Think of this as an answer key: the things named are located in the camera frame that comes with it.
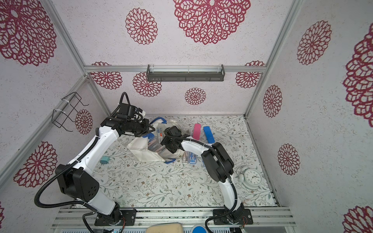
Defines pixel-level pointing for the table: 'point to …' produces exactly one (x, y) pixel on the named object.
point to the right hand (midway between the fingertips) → (161, 142)
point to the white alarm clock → (251, 178)
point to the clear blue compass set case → (193, 158)
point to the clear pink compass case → (185, 157)
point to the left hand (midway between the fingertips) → (155, 130)
